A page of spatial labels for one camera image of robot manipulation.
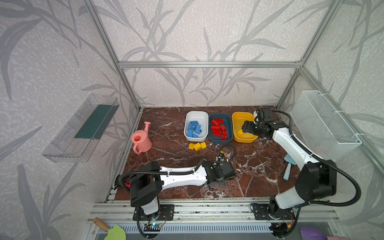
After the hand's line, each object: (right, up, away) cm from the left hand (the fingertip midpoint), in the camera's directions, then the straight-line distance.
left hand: (220, 176), depth 80 cm
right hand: (+17, +27, +8) cm, 33 cm away
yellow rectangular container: (+17, +31, +27) cm, 44 cm away
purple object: (+40, -21, -13) cm, 47 cm away
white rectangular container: (-10, +33, +31) cm, 47 cm away
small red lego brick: (+5, +25, +25) cm, 36 cm away
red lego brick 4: (+1, +22, +22) cm, 31 cm away
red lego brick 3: (0, +25, +25) cm, 35 cm away
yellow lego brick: (-17, +14, +18) cm, 28 cm away
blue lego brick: (-16, +28, +27) cm, 42 cm away
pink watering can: (-45, +17, +8) cm, 49 cm away
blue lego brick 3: (-18, +23, +21) cm, 36 cm away
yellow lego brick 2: (-13, +14, +16) cm, 24 cm away
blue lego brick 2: (-12, +25, +22) cm, 35 cm away
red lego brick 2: (-1, +29, +28) cm, 40 cm away
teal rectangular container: (+9, +30, +29) cm, 42 cm away
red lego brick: (+3, +30, +29) cm, 42 cm away
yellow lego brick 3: (-9, +14, +17) cm, 24 cm away
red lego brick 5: (+6, +20, +22) cm, 30 cm away
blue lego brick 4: (-15, +20, +21) cm, 33 cm away
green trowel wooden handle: (-58, -18, -11) cm, 61 cm away
